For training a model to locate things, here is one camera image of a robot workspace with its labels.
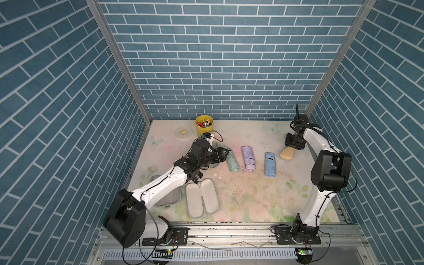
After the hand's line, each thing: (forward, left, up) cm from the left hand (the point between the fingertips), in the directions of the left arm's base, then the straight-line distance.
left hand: (229, 153), depth 80 cm
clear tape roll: (+31, +30, -21) cm, 48 cm away
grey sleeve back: (+16, +7, -16) cm, 24 cm away
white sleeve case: (+6, -34, -9) cm, 35 cm away
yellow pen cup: (+25, +14, -5) cm, 29 cm away
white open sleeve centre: (-13, +18, -18) cm, 29 cm away
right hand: (+13, -38, -10) cm, 42 cm away
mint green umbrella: (+7, -2, -16) cm, 18 cm away
